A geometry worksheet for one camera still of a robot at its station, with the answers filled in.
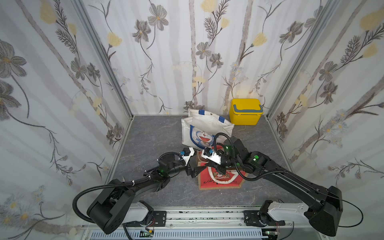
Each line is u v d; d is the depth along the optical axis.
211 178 0.75
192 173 0.70
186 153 0.66
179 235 0.70
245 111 1.05
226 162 0.61
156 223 0.73
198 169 0.71
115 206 0.42
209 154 0.60
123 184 0.48
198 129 0.86
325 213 0.38
